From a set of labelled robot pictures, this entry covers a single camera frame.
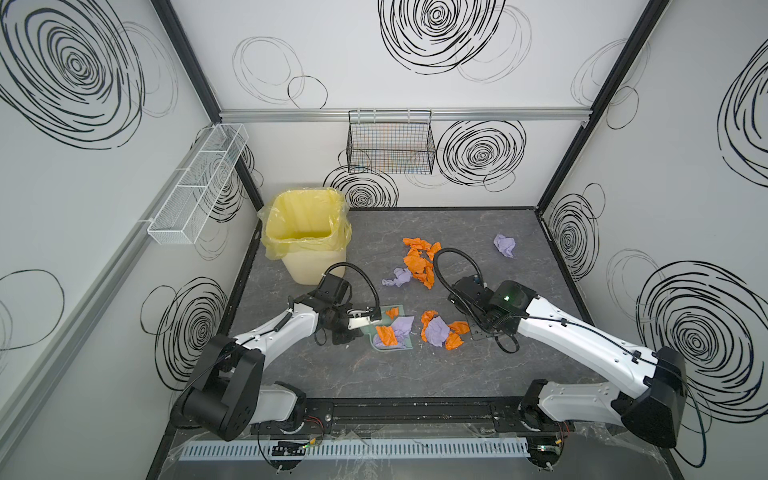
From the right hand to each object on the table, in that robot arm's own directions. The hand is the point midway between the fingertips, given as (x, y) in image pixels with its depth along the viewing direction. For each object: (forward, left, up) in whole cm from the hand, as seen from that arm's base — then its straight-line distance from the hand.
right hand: (478, 330), depth 75 cm
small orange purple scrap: (+10, +22, -11) cm, 27 cm away
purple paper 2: (+5, +19, -10) cm, 22 cm away
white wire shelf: (+21, +74, +22) cm, 80 cm away
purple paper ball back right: (+36, -18, -10) cm, 41 cm away
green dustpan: (+8, +24, -13) cm, 29 cm away
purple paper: (+21, +19, -9) cm, 30 cm away
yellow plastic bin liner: (+37, +52, +1) cm, 63 cm away
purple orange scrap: (+1, +23, -8) cm, 25 cm away
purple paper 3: (+4, +9, -11) cm, 15 cm away
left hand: (+6, +32, -10) cm, 34 cm away
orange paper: (+2, +4, -12) cm, 13 cm away
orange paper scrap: (+26, +12, -12) cm, 31 cm away
